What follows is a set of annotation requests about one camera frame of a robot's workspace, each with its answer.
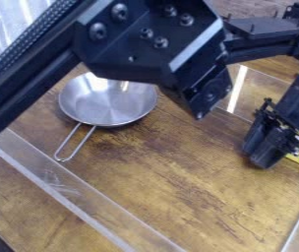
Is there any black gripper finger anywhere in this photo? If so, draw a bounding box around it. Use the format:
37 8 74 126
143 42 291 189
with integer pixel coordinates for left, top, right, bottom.
249 127 298 169
243 114 271 155

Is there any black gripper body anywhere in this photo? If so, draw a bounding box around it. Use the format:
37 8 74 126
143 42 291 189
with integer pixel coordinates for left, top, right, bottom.
256 76 299 154

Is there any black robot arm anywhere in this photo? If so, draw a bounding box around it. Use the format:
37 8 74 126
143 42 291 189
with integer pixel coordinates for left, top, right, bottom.
0 0 299 168

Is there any silver frying pan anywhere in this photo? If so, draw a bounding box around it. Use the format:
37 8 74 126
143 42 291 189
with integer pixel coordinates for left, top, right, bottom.
53 73 159 161

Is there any clear acrylic tray barrier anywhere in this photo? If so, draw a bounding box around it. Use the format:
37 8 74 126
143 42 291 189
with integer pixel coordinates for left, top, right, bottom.
0 65 299 252

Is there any white grey curtain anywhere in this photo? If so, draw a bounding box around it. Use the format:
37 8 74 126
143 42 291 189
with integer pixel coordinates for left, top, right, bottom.
0 0 54 54

